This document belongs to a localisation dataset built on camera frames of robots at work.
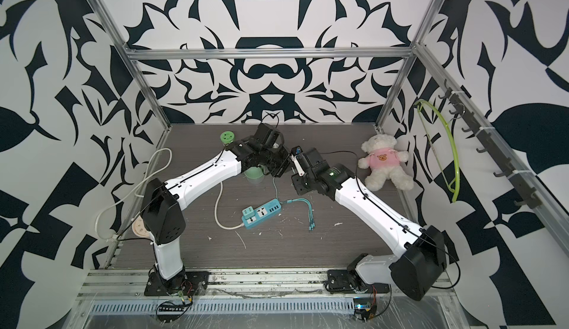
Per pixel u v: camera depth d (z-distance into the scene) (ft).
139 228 2.73
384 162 3.14
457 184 2.17
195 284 2.43
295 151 2.30
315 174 1.89
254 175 3.05
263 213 2.85
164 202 1.54
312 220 2.90
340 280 2.44
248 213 2.72
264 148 2.12
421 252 1.29
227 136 3.56
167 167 3.34
